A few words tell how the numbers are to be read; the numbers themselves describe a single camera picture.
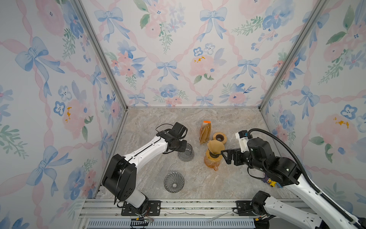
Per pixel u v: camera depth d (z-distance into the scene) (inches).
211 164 35.4
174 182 31.5
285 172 17.3
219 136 39.3
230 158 23.8
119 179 16.9
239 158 23.2
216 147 31.7
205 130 37.4
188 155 33.7
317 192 16.3
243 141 23.8
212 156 32.3
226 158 24.0
